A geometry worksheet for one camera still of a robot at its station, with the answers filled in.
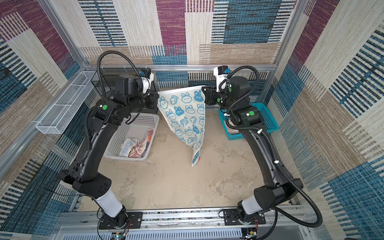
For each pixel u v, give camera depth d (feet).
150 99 1.98
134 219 2.45
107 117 1.40
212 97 1.85
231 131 3.42
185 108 2.44
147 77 1.84
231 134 3.15
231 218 2.39
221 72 1.75
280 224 2.32
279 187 1.28
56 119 2.34
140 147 3.06
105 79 3.25
